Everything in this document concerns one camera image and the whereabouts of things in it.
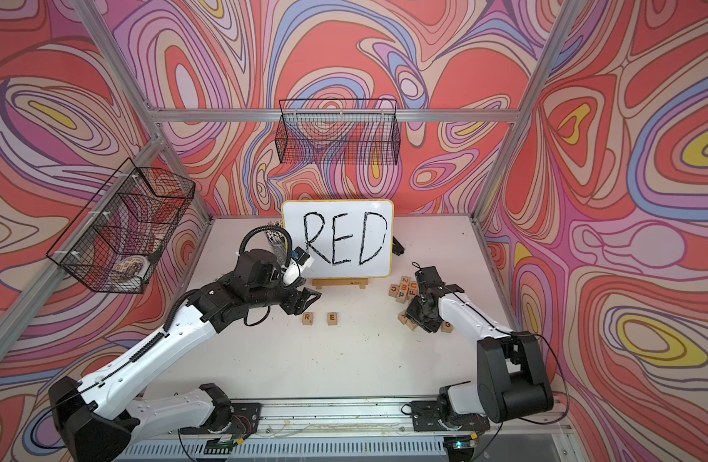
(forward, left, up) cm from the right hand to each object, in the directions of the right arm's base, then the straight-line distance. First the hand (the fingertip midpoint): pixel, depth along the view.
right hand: (416, 325), depth 88 cm
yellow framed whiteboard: (+23, +20, +16) cm, 34 cm away
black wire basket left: (+16, +84, +26) cm, 89 cm away
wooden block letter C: (+13, +5, 0) cm, 14 cm away
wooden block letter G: (-1, -9, +1) cm, 9 cm away
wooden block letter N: (+16, +1, +1) cm, 16 cm away
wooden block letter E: (+3, +26, +1) cm, 26 cm away
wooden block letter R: (+3, +34, +2) cm, 34 cm away
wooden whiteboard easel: (+14, +16, +4) cm, 21 cm away
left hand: (+2, +29, +21) cm, 36 cm away
